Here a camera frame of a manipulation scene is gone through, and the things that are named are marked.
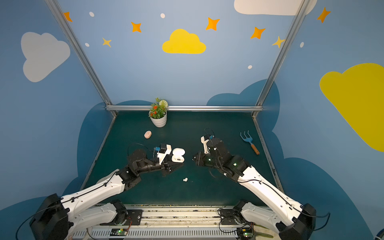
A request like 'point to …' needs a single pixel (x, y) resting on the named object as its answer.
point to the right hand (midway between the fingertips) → (193, 155)
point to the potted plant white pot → (158, 113)
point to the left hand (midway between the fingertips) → (182, 161)
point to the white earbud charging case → (177, 156)
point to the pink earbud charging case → (147, 134)
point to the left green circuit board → (118, 232)
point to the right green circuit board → (245, 232)
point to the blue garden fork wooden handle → (249, 139)
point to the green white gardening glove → (261, 233)
